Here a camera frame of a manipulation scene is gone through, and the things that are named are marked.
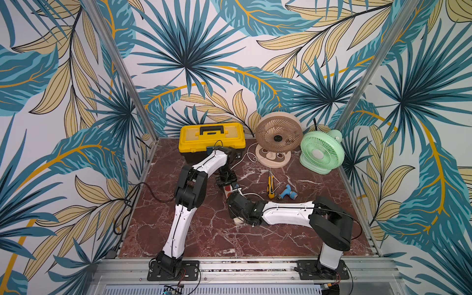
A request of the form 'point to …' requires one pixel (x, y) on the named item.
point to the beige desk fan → (278, 133)
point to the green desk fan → (321, 151)
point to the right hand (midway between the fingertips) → (231, 203)
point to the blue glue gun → (287, 191)
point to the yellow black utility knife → (270, 187)
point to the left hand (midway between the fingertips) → (230, 190)
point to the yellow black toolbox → (195, 137)
